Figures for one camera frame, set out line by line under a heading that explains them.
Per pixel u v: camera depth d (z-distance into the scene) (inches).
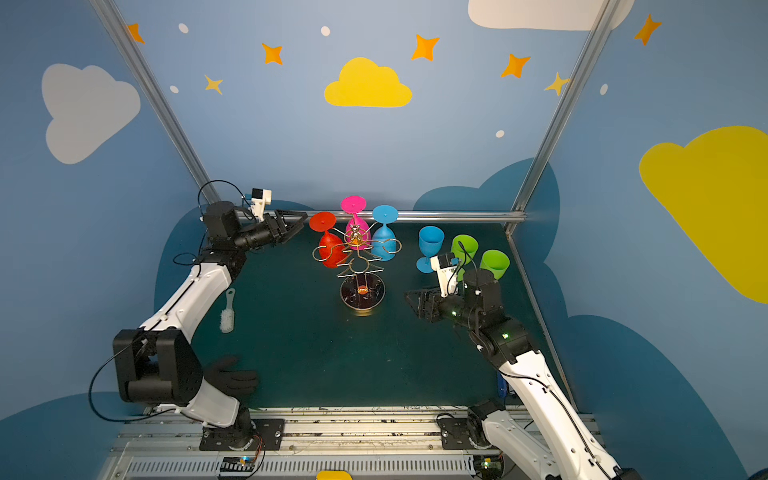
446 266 24.2
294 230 30.9
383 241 34.6
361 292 39.7
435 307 23.9
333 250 34.8
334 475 27.0
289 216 28.8
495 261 37.9
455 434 29.2
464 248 36.8
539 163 39.7
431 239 39.2
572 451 15.5
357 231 30.3
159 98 32.9
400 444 29.0
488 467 28.9
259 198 28.9
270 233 27.4
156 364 18.8
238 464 28.8
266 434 29.2
